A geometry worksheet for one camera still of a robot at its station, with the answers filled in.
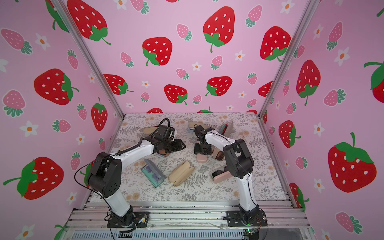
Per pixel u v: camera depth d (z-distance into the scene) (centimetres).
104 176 47
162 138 72
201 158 94
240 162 56
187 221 75
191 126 115
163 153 84
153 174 84
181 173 89
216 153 96
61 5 67
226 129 103
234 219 73
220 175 82
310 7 69
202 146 83
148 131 110
